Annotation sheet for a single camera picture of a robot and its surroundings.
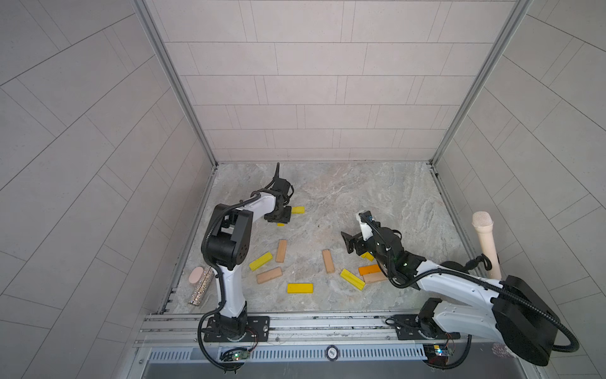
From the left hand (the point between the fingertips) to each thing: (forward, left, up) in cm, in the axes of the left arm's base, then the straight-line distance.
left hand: (285, 215), depth 100 cm
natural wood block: (-17, 0, +3) cm, 17 cm away
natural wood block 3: (-21, -18, +3) cm, 27 cm away
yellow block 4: (-27, -25, +4) cm, 38 cm away
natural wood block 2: (-25, +4, 0) cm, 25 cm away
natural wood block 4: (-26, -34, +2) cm, 43 cm away
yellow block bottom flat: (-30, -8, +2) cm, 31 cm away
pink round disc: (-26, +28, +4) cm, 39 cm away
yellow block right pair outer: (-25, -29, +18) cm, 42 cm away
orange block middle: (-23, -32, +2) cm, 40 cm away
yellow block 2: (-9, +1, +7) cm, 11 cm away
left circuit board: (-49, +9, +4) cm, 50 cm away
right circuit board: (-48, -48, +2) cm, 68 cm away
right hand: (-13, -25, +12) cm, 31 cm away
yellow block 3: (-21, +7, +2) cm, 22 cm away
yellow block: (+1, -6, +3) cm, 6 cm away
